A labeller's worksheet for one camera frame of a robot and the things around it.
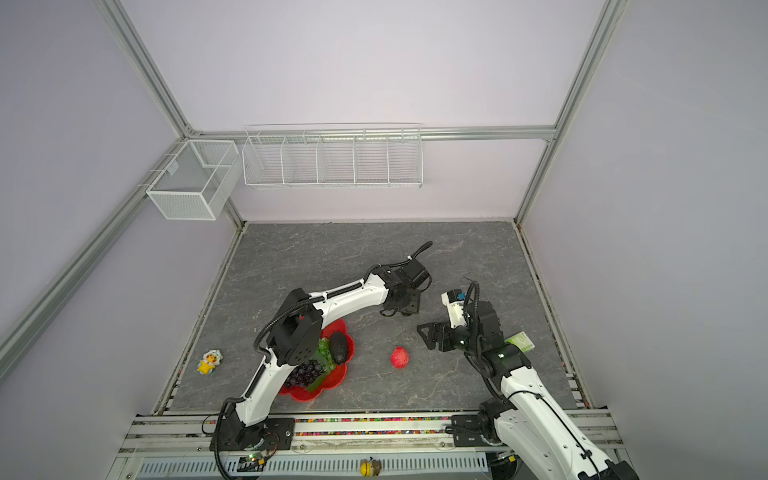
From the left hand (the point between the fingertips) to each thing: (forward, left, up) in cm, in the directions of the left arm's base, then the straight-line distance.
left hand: (411, 309), depth 92 cm
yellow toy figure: (-12, +57, 0) cm, 58 cm away
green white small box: (-12, -32, -1) cm, 34 cm away
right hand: (-10, -4, +8) cm, 14 cm away
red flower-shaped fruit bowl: (-18, +23, -2) cm, 29 cm away
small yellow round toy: (-39, +13, 0) cm, 41 cm away
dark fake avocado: (-12, +21, +4) cm, 25 cm away
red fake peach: (-15, +4, +1) cm, 16 cm away
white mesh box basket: (+42, +69, +22) cm, 83 cm away
